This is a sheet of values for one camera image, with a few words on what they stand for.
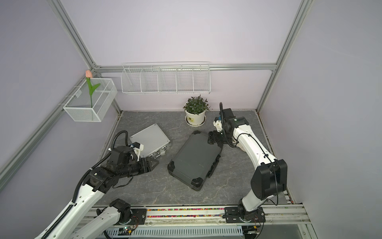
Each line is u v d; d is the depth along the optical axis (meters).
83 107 0.72
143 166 0.62
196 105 0.98
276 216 0.75
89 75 0.85
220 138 0.73
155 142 0.96
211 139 0.74
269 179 0.43
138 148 0.67
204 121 1.12
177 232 1.58
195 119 1.05
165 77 0.99
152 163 0.66
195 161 0.87
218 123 0.77
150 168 0.64
